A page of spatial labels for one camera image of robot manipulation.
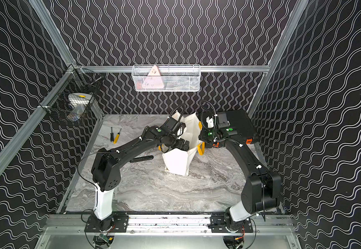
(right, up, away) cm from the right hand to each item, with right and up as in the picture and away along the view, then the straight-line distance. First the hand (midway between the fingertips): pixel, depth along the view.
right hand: (199, 135), depth 85 cm
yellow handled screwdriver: (-54, -2, +22) cm, 59 cm away
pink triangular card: (-26, +32, +5) cm, 41 cm away
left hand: (-9, -5, +2) cm, 10 cm away
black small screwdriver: (-59, -1, +24) cm, 64 cm away
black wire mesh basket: (-66, +19, -5) cm, 69 cm away
